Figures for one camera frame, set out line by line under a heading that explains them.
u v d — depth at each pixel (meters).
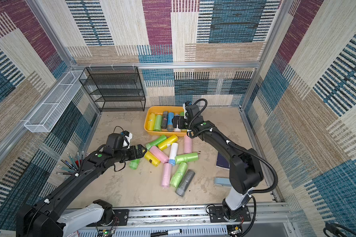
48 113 0.73
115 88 1.09
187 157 0.89
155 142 0.99
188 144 0.97
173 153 0.92
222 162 0.89
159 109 1.15
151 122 1.07
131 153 0.70
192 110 0.66
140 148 0.73
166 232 0.70
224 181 0.82
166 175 0.85
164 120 1.08
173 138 0.99
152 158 0.89
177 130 1.04
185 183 0.81
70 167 0.79
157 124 1.06
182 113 1.16
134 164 0.88
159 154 0.94
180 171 0.85
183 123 0.76
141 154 0.72
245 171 0.45
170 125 1.07
